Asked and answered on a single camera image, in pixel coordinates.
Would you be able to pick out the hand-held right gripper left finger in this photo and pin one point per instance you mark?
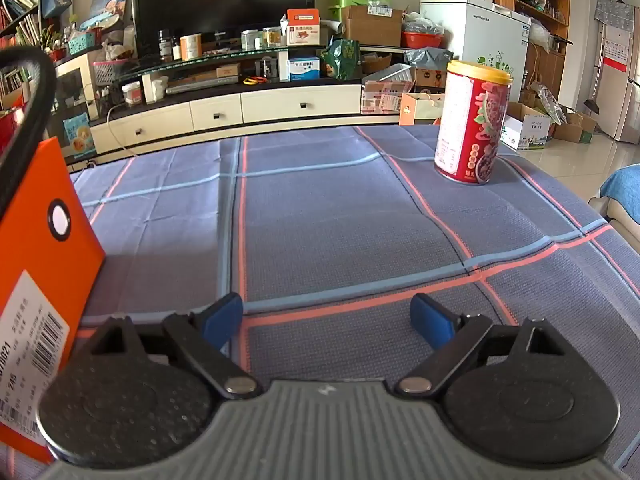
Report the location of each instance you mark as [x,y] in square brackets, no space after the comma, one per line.
[222,317]

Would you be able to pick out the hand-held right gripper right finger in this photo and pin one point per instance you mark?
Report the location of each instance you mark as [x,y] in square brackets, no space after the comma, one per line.
[432,320]

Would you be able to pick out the orange cardboard box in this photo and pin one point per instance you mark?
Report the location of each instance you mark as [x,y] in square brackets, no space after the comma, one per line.
[45,265]

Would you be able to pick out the red can with yellow lid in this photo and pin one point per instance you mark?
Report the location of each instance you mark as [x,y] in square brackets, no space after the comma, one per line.
[470,125]

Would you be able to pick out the white and orange paper bag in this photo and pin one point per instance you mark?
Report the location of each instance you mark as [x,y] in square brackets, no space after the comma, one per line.
[420,110]

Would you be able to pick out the white and green carton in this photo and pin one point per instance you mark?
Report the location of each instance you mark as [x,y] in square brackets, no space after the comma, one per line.
[525,130]

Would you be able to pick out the white low television cabinet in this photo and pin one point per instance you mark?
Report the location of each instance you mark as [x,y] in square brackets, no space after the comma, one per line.
[270,105]

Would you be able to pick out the blue sofa cover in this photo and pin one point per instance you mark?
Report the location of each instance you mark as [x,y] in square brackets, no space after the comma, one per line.
[622,185]

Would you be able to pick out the open cardboard box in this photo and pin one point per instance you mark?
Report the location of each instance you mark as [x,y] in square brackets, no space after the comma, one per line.
[575,127]

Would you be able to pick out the blue and white box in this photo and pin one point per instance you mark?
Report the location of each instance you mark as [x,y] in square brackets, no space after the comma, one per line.
[304,70]

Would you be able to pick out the pink plastic basket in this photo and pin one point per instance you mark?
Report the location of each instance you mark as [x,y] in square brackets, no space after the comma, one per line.
[110,72]

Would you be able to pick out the white cabinet with glass door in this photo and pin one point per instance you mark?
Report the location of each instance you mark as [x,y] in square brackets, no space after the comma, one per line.
[75,90]

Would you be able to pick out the orange and white tin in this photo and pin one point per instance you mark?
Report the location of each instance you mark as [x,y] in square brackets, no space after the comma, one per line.
[191,47]

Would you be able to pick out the green plastic bag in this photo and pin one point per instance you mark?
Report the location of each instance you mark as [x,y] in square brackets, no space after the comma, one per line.
[340,60]

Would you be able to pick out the red basin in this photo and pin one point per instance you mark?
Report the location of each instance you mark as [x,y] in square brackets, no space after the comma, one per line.
[421,40]

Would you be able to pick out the orange and white medicine box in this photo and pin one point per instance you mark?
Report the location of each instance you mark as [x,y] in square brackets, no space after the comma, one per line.
[302,30]

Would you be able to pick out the brown cardboard box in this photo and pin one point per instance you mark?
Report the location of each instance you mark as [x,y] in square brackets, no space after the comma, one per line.
[370,27]

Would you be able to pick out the cartoon picture canvas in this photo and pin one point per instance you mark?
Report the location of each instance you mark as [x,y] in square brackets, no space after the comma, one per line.
[107,7]

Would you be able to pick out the blue gift bag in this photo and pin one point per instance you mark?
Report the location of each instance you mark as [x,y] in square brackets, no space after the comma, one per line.
[56,2]

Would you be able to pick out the dark bookshelf with books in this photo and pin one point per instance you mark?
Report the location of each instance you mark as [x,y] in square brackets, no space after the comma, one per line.
[22,5]

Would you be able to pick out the wall calendar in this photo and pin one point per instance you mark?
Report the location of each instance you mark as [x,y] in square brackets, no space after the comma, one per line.
[614,30]

